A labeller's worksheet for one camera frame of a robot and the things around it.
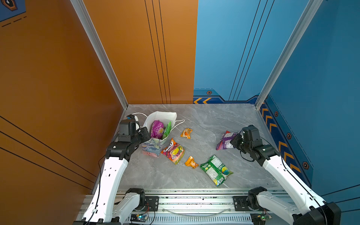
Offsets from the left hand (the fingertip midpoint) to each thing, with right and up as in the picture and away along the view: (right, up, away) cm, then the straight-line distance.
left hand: (148, 129), depth 75 cm
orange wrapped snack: (+24, -22, +12) cm, 34 cm away
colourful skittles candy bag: (+13, -16, +14) cm, 25 cm away
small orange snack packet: (+21, -5, +24) cm, 32 cm away
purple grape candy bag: (+2, -2, +14) cm, 14 cm away
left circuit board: (-4, -45, -4) cm, 45 cm away
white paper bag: (+1, -11, +4) cm, 11 cm away
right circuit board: (+58, -45, -5) cm, 74 cm away
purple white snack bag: (+44, -9, +8) cm, 45 cm away
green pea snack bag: (+39, -25, +7) cm, 47 cm away
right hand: (+47, -6, +5) cm, 47 cm away
